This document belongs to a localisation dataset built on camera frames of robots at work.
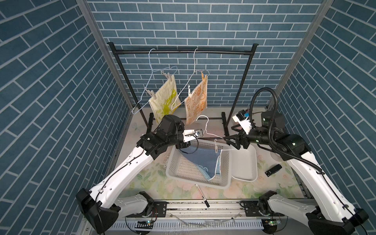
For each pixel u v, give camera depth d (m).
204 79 0.83
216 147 0.71
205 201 0.77
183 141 0.61
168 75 0.79
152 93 0.71
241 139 0.55
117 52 0.61
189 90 0.73
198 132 0.58
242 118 0.54
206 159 0.81
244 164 0.87
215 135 0.68
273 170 0.84
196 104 0.90
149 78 1.05
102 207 0.37
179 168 0.87
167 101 0.85
